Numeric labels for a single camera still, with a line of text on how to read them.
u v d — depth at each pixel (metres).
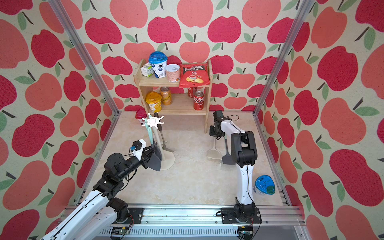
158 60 0.74
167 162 0.92
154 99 0.86
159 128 0.72
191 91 0.96
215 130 0.91
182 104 0.96
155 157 0.76
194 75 0.75
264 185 0.75
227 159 0.94
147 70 0.77
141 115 1.07
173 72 0.73
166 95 0.89
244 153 0.59
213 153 0.98
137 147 0.59
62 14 0.72
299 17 0.72
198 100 0.86
